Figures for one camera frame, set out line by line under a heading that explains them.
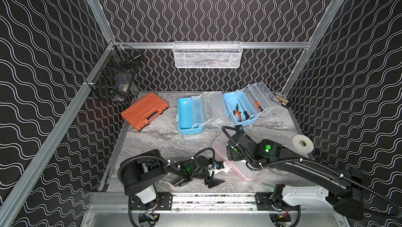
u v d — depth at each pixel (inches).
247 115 40.5
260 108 39.1
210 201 30.0
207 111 38.6
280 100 44.6
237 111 42.8
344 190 15.7
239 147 21.0
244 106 45.3
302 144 37.1
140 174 18.0
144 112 40.7
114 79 37.1
